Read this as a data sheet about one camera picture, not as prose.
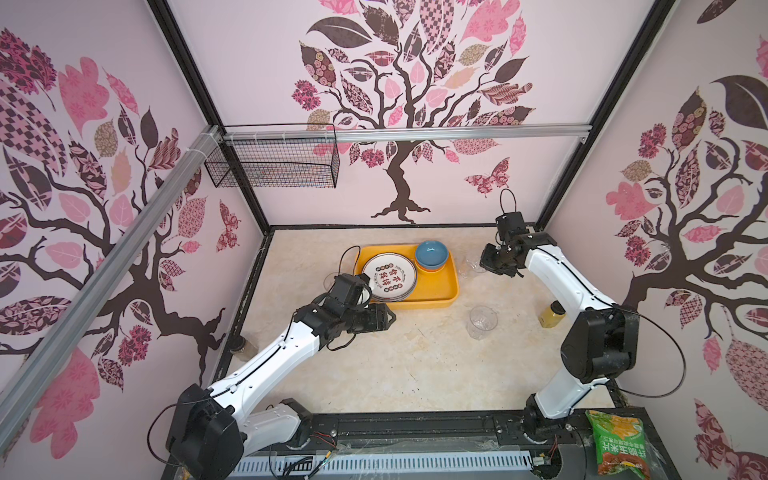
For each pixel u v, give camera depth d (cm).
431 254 103
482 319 92
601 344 46
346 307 60
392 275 102
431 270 100
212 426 38
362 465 70
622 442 69
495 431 74
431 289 99
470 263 83
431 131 95
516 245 63
